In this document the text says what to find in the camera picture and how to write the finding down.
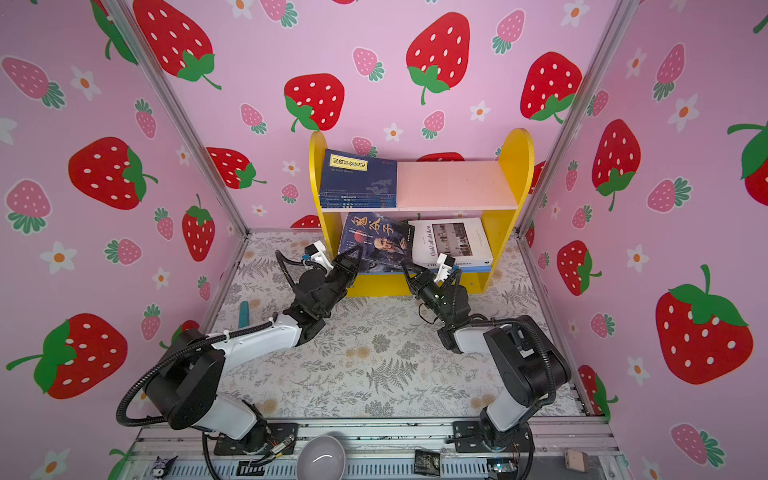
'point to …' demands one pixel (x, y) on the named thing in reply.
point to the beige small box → (576, 460)
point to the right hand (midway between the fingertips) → (400, 265)
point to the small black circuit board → (427, 462)
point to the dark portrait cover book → (385, 242)
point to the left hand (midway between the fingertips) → (365, 246)
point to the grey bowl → (322, 458)
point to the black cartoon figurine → (161, 467)
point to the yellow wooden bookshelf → (455, 186)
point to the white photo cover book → (461, 238)
